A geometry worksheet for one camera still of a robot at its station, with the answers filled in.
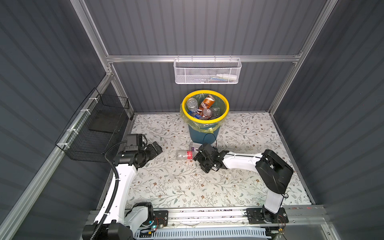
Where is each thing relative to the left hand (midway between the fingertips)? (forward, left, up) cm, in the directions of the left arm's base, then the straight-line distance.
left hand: (154, 152), depth 79 cm
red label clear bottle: (+6, -15, -14) cm, 22 cm away
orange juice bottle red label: (+21, -30, +7) cm, 37 cm away
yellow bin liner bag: (+28, -38, +9) cm, 49 cm away
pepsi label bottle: (+18, -24, +7) cm, 31 cm away
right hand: (0, -22, -14) cm, 26 cm away
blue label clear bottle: (+20, -21, +14) cm, 32 cm away
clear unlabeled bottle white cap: (+22, -35, +7) cm, 42 cm away
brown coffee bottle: (+26, -30, +11) cm, 41 cm away
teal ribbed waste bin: (+9, -27, +4) cm, 28 cm away
